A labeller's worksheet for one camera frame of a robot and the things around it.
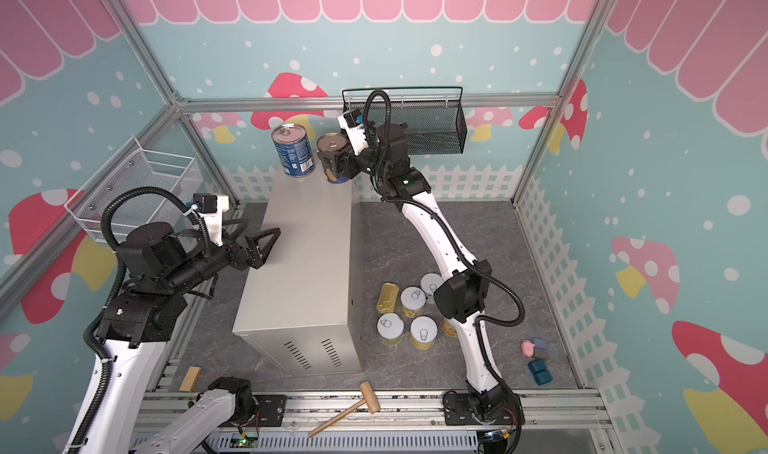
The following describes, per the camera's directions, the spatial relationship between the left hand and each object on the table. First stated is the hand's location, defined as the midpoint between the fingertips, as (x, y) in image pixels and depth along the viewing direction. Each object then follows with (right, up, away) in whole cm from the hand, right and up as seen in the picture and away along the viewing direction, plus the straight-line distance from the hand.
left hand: (264, 233), depth 62 cm
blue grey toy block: (+69, -32, +22) cm, 79 cm away
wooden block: (-26, -39, +16) cm, 49 cm away
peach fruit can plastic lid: (+43, -27, +21) cm, 55 cm away
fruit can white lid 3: (+26, -26, +20) cm, 43 cm away
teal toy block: (+67, -37, +18) cm, 78 cm away
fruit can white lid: (+38, -15, +29) cm, 51 cm away
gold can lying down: (+26, -20, +27) cm, 42 cm away
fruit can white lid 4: (+35, -27, +19) cm, 48 cm away
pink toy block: (+65, -32, +21) cm, 75 cm away
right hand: (+12, +22, +10) cm, 27 cm away
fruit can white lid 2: (+33, -21, +27) cm, 47 cm away
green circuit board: (-9, -51, +10) cm, 53 cm away
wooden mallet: (+21, -42, +13) cm, 49 cm away
